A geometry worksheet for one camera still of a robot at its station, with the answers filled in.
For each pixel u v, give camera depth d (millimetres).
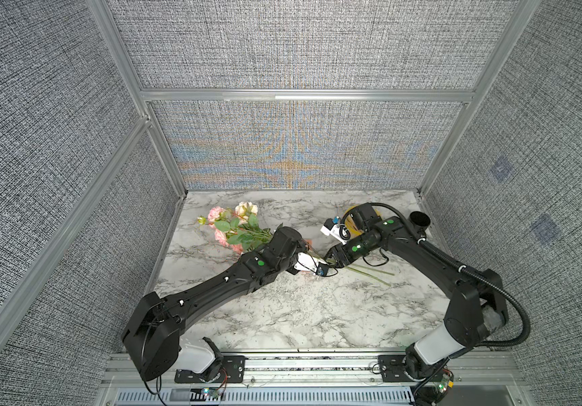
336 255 716
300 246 610
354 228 717
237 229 787
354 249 700
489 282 434
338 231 732
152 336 403
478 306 433
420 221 979
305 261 681
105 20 708
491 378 732
